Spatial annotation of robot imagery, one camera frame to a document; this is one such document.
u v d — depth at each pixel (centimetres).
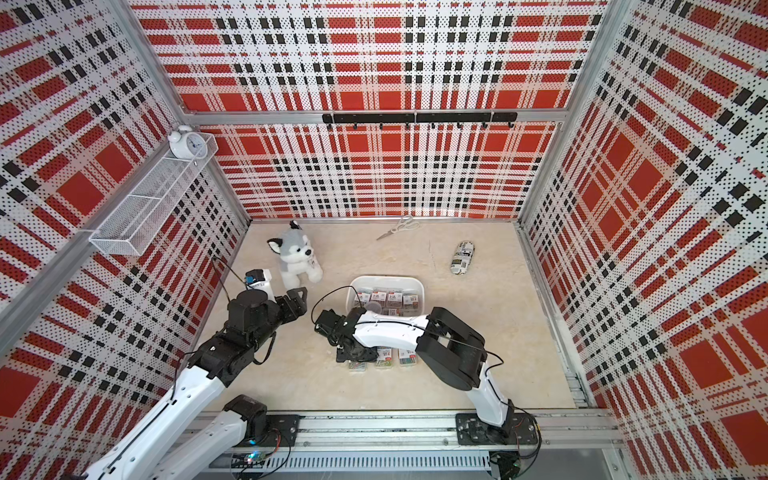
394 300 96
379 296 96
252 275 66
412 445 72
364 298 96
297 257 91
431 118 90
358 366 84
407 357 84
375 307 93
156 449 42
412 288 98
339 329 65
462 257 107
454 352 49
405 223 121
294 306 69
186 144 80
